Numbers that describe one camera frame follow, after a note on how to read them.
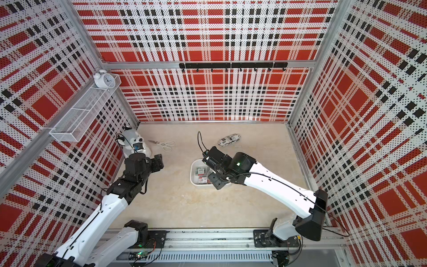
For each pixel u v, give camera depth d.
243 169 0.45
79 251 0.40
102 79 0.80
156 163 0.70
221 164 0.50
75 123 0.71
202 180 0.90
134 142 0.78
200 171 0.93
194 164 0.93
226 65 0.91
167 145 1.08
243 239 0.75
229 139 1.08
